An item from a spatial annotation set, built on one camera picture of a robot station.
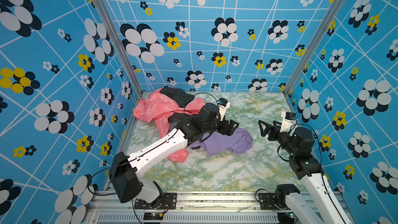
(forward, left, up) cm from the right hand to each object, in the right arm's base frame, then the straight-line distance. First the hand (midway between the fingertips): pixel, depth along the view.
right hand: (268, 121), depth 74 cm
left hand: (-2, +17, +3) cm, 18 cm away
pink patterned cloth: (+18, +56, -11) cm, 60 cm away
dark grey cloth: (+32, +48, -16) cm, 59 cm away
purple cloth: (+1, +10, -22) cm, 24 cm away
